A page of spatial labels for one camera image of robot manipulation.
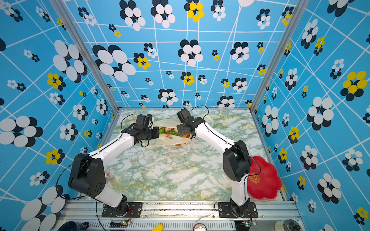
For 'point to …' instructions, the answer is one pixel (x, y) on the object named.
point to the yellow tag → (160, 227)
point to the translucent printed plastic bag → (169, 136)
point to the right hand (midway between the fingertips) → (190, 126)
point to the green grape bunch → (173, 133)
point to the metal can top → (200, 226)
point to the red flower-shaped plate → (263, 181)
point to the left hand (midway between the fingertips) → (161, 131)
